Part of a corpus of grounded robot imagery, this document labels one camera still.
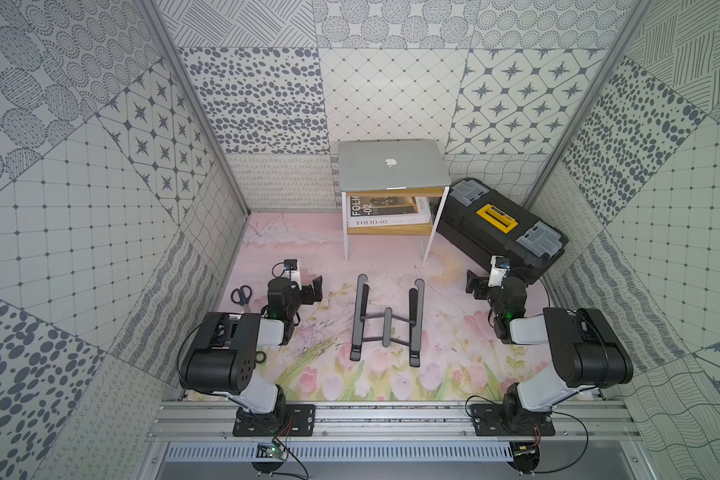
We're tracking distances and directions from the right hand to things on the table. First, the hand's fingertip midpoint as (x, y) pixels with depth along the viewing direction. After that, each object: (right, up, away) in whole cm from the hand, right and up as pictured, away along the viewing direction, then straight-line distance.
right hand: (482, 274), depth 95 cm
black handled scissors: (-79, -8, +1) cm, 79 cm away
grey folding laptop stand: (-31, -15, -9) cm, 36 cm away
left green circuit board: (-60, -39, -25) cm, 76 cm away
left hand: (-58, 0, -1) cm, 58 cm away
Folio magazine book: (-31, +21, 0) cm, 37 cm away
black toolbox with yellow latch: (0, +16, +1) cm, 16 cm away
